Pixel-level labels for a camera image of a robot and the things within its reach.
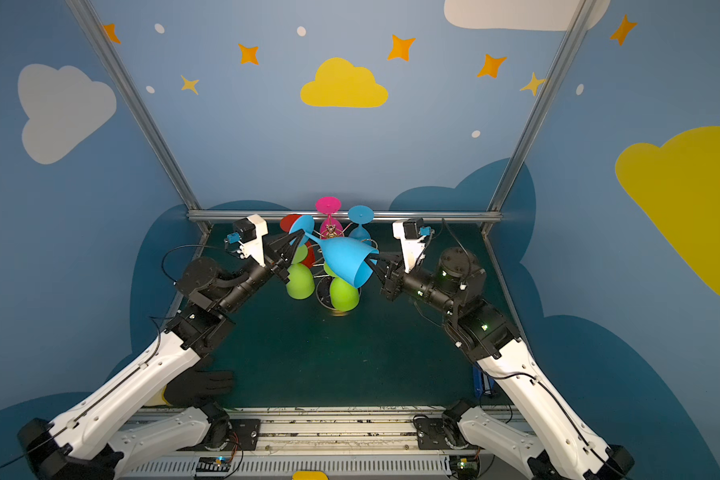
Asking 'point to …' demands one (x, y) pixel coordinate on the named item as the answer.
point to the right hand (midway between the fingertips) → (370, 253)
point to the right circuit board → (464, 466)
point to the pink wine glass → (329, 228)
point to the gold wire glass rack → (317, 255)
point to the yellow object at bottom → (309, 475)
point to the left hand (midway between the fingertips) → (296, 227)
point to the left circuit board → (213, 464)
